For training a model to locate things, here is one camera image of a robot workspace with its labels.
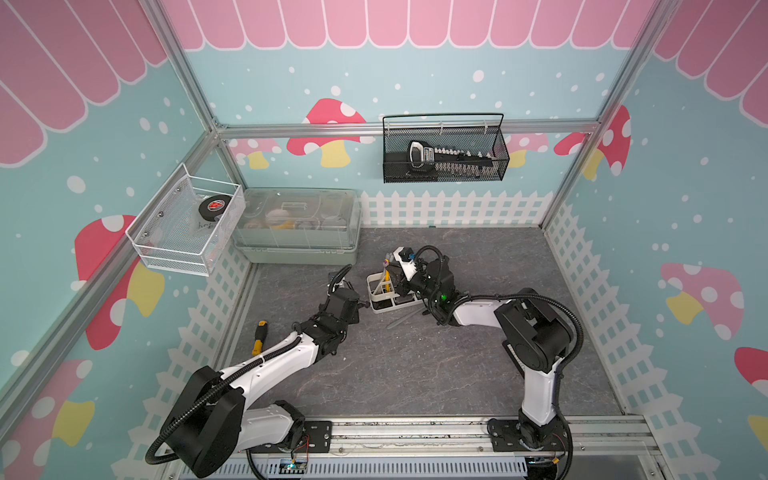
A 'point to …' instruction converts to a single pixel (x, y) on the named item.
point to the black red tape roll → (212, 207)
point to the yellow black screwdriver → (260, 335)
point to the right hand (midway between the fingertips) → (387, 265)
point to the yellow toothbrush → (387, 264)
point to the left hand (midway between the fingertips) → (345, 304)
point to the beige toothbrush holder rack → (382, 298)
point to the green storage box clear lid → (299, 226)
